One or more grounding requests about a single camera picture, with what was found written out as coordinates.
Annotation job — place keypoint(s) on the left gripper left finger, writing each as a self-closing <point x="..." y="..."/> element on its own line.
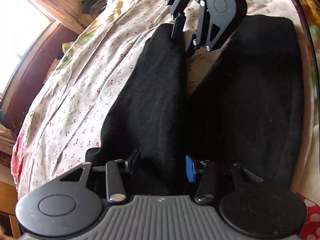
<point x="74" y="201"/>

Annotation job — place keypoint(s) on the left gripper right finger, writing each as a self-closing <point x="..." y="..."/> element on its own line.
<point x="247" y="203"/>

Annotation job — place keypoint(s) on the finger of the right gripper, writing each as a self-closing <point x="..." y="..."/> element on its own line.
<point x="178" y="16"/>
<point x="218" y="19"/>

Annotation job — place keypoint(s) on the black pants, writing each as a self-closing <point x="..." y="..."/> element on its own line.
<point x="248" y="109"/>

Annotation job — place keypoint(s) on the wooden bedside cabinet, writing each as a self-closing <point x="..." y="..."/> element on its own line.
<point x="9" y="223"/>

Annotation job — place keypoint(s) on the cherry print bed sheet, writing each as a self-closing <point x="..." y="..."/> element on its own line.
<point x="66" y="117"/>

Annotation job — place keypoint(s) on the dark red headboard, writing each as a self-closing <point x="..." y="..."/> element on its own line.
<point x="31" y="72"/>

